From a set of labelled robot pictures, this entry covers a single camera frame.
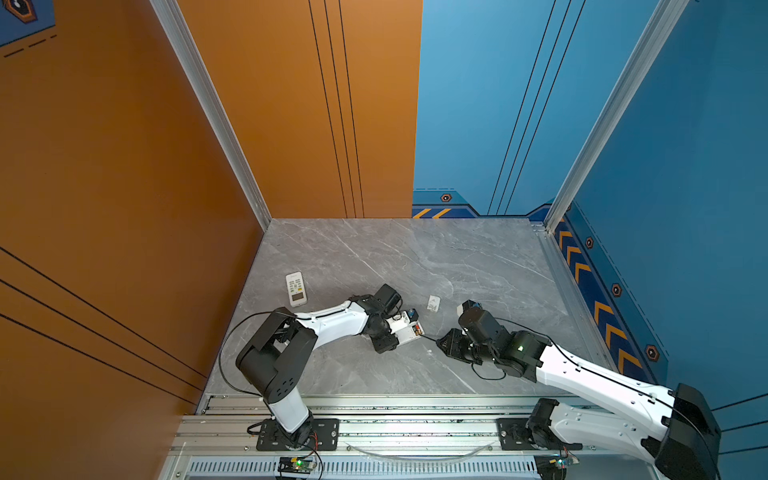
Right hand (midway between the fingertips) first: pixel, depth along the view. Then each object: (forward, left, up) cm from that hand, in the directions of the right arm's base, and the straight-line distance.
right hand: (435, 347), depth 77 cm
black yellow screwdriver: (+8, +3, -9) cm, 13 cm away
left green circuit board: (-24, +34, -12) cm, 43 cm away
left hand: (+9, +12, -11) cm, 19 cm away
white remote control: (+24, +44, -8) cm, 51 cm away
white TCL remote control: (+6, +8, -1) cm, 10 cm away
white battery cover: (+19, -2, -10) cm, 21 cm away
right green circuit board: (-24, -27, -12) cm, 38 cm away
